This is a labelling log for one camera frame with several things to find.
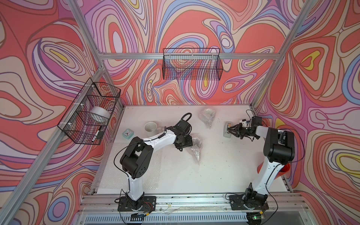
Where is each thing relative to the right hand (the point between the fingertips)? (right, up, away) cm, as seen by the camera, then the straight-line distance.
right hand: (229, 132), depth 99 cm
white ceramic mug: (-56, +3, +3) cm, 57 cm away
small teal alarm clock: (-73, -1, +1) cm, 73 cm away
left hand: (-27, -8, -8) cm, 30 cm away
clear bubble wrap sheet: (-26, -10, -15) cm, 31 cm away
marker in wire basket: (-79, 0, -27) cm, 84 cm away
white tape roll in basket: (-76, +12, -27) cm, 82 cm away
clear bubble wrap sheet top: (-15, +12, +3) cm, 19 cm away
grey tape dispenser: (-2, -2, 0) cm, 3 cm away
